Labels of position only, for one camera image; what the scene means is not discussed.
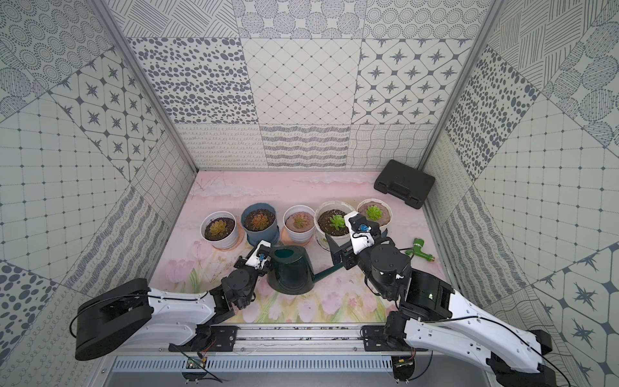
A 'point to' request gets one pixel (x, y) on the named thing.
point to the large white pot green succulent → (330, 219)
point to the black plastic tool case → (405, 182)
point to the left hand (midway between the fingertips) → (257, 240)
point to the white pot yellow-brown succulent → (220, 229)
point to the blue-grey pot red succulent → (260, 222)
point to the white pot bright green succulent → (376, 210)
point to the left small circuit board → (195, 369)
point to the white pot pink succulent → (299, 221)
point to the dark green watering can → (290, 270)
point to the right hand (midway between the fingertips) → (342, 228)
